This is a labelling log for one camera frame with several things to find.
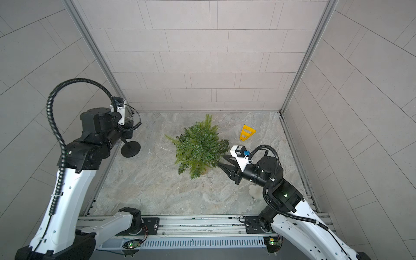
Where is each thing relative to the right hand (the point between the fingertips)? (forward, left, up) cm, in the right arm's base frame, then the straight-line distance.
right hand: (221, 162), depth 62 cm
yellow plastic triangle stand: (+34, -19, -27) cm, 48 cm away
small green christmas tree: (+6, +8, +2) cm, 10 cm away
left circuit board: (-21, +38, -23) cm, 49 cm away
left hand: (+17, +35, +12) cm, 41 cm away
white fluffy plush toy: (-3, -17, -25) cm, 30 cm away
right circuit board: (-24, -20, -28) cm, 42 cm away
